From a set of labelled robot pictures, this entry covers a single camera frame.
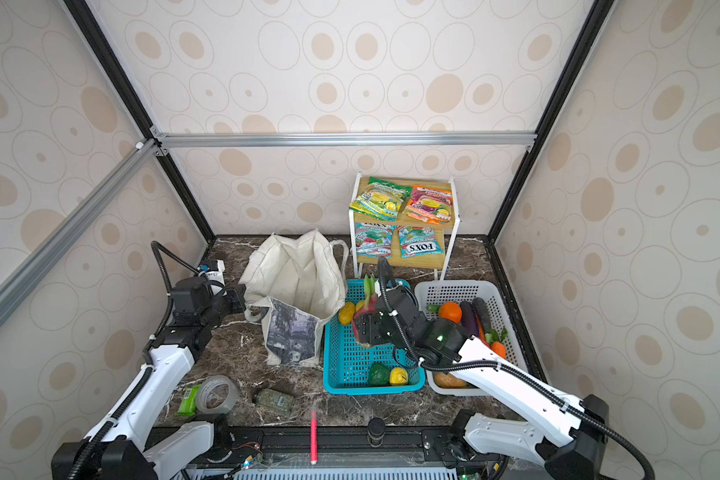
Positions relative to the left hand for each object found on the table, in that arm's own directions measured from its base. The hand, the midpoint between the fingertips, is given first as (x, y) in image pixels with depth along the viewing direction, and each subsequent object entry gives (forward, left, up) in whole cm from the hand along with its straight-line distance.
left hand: (250, 280), depth 81 cm
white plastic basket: (-25, -57, -13) cm, 63 cm away
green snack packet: (+15, -36, +15) cm, 42 cm away
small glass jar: (-27, -8, -17) cm, 33 cm away
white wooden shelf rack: (+11, -41, +11) cm, 44 cm away
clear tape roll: (-25, +13, -18) cm, 34 cm away
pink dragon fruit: (-10, -32, +4) cm, 34 cm away
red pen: (-35, -18, -19) cm, 43 cm away
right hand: (-12, -32, +1) cm, 34 cm away
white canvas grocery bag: (+12, -6, -19) cm, 23 cm away
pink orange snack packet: (+14, -48, +14) cm, 52 cm away
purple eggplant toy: (-2, -64, -17) cm, 66 cm away
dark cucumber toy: (0, -67, -15) cm, 69 cm away
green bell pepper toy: (-20, -35, -15) cm, 43 cm away
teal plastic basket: (-16, -27, -21) cm, 38 cm away
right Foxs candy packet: (+18, -47, -4) cm, 51 cm away
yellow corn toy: (-2, -25, -14) cm, 29 cm away
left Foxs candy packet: (+18, -34, -3) cm, 38 cm away
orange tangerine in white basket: (-2, -56, -13) cm, 58 cm away
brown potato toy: (-21, -52, -15) cm, 58 cm away
